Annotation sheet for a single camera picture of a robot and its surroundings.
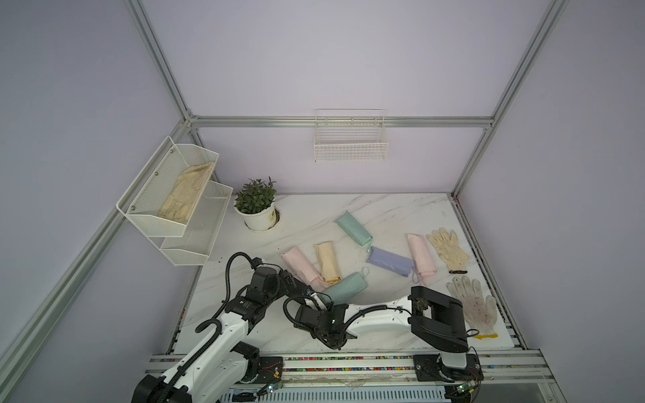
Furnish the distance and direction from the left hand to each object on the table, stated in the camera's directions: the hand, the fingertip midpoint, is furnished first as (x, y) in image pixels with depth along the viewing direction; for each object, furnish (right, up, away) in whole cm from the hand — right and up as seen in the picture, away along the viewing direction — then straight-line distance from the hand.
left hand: (282, 284), depth 86 cm
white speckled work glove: (+68, -9, -2) cm, 69 cm away
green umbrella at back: (+27, +18, +21) cm, 39 cm away
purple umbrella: (+39, +6, +9) cm, 41 cm away
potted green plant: (-11, +29, +7) cm, 32 cm away
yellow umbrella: (+16, +6, +9) cm, 19 cm away
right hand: (+13, -12, -1) cm, 17 cm away
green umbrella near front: (+23, -2, +3) cm, 23 cm away
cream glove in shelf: (-31, +33, -4) cm, 45 cm away
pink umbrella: (+4, +6, +9) cm, 12 cm away
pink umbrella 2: (+52, +9, +11) cm, 54 cm away
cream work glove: (+67, +7, +12) cm, 68 cm away
